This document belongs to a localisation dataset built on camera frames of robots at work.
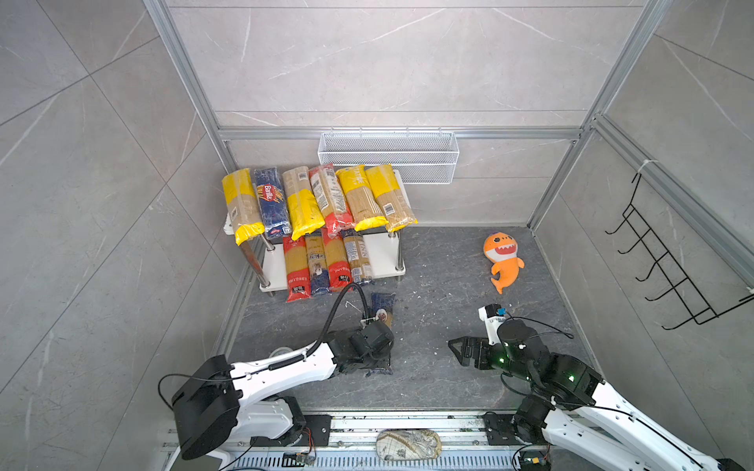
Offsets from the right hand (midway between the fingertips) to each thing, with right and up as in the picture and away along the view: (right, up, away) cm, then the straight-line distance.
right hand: (460, 342), depth 73 cm
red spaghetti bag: (-35, +20, +25) cm, 48 cm away
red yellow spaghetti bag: (-49, +17, +22) cm, 56 cm away
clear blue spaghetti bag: (-28, +20, +24) cm, 41 cm away
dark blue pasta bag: (-42, +20, +24) cm, 53 cm away
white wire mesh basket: (-7, +56, +27) cm, 62 cm away
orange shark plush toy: (+22, +24, +28) cm, 43 cm away
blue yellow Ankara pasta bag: (-20, +8, +17) cm, 27 cm away
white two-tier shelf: (-62, +22, +30) cm, 73 cm away
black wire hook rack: (+46, +11, -12) cm, 49 cm away
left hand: (-18, -4, +7) cm, 20 cm away
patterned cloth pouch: (-14, -23, -5) cm, 27 cm away
